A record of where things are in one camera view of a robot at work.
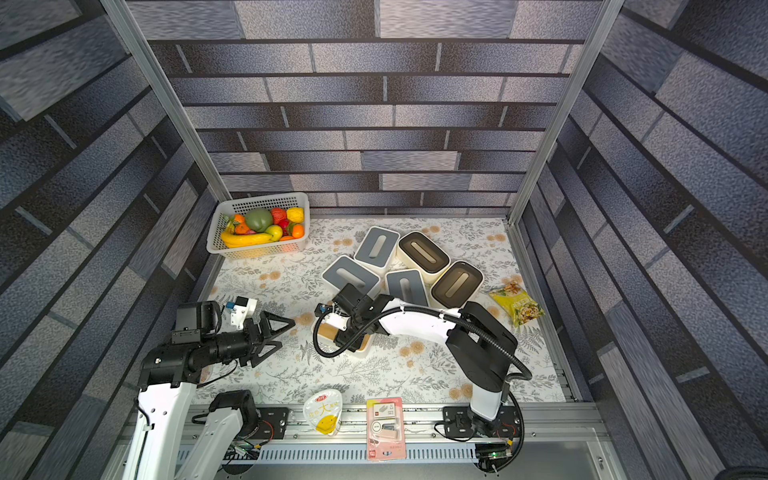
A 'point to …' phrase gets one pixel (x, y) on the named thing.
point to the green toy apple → (275, 232)
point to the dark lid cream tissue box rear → (422, 254)
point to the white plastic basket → (218, 212)
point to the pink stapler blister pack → (385, 432)
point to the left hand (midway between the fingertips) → (287, 333)
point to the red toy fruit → (279, 217)
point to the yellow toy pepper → (295, 214)
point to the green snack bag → (519, 305)
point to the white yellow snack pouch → (322, 410)
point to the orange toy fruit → (298, 231)
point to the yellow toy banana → (230, 240)
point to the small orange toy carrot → (241, 226)
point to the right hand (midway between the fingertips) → (342, 330)
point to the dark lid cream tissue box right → (457, 284)
